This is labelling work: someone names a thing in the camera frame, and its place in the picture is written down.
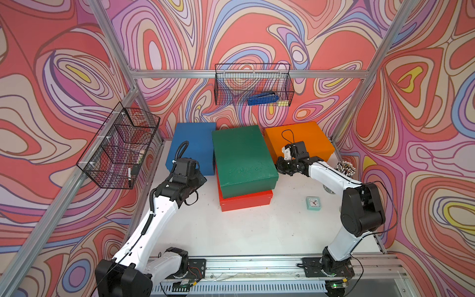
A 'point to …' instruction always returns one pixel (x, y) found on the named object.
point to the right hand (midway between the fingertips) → (272, 171)
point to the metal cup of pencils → (346, 168)
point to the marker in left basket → (129, 177)
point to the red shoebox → (253, 200)
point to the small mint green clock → (313, 203)
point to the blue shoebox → (200, 148)
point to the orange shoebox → (316, 145)
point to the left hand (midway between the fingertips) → (204, 177)
